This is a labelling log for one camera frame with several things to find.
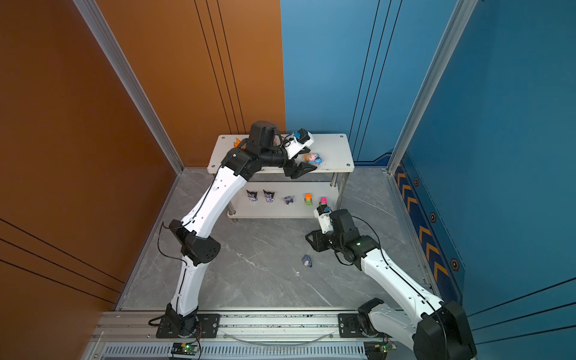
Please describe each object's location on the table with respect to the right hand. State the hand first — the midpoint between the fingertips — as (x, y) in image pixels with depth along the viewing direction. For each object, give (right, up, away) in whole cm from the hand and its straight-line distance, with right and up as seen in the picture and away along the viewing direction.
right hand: (311, 236), depth 81 cm
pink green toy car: (+6, +12, +15) cm, 20 cm away
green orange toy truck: (0, +12, +16) cm, 20 cm away
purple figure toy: (-9, +12, +15) cm, 21 cm away
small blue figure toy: (-1, -11, +6) cm, 12 cm away
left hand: (0, +28, -8) cm, 30 cm away
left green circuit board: (-41, -34, -10) cm, 54 cm away
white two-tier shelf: (+11, +21, +29) cm, 37 cm away
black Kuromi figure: (-17, +14, +14) cm, 26 cm away
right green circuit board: (+20, -34, -11) cm, 41 cm away
